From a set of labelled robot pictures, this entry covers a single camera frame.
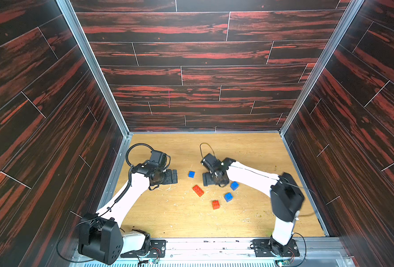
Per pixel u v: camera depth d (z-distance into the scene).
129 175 0.54
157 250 0.72
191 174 0.96
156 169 0.59
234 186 0.93
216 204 0.84
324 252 0.74
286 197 0.48
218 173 0.63
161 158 0.66
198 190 0.91
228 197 0.86
